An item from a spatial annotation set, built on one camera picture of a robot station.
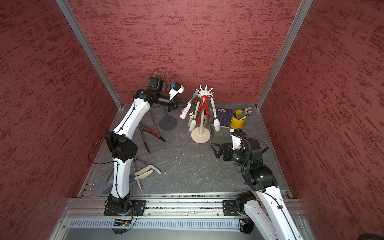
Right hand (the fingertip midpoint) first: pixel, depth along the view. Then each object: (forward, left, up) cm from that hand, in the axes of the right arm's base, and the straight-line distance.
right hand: (216, 148), depth 71 cm
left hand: (+22, +15, +7) cm, 28 cm away
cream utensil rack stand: (+23, +6, -22) cm, 32 cm away
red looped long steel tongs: (+18, +3, 0) cm, 19 cm away
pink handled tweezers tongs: (+18, +15, +9) cm, 25 cm away
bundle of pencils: (+30, -24, -7) cm, 39 cm away
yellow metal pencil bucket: (+28, -19, -17) cm, 38 cm away
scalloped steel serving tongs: (+17, +12, 0) cm, 20 cm away
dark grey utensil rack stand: (+34, +31, -22) cm, 51 cm away
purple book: (+40, -12, -22) cm, 47 cm away
